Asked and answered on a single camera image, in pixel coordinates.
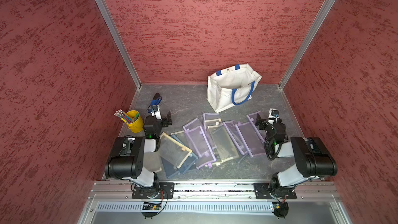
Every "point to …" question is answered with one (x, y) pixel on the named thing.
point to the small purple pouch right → (252, 117)
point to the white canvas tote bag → (231, 86)
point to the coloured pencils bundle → (124, 117)
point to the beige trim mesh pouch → (173, 151)
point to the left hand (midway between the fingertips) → (162, 114)
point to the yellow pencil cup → (137, 126)
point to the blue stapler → (156, 100)
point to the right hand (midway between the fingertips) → (265, 115)
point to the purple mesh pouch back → (207, 116)
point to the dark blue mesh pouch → (172, 171)
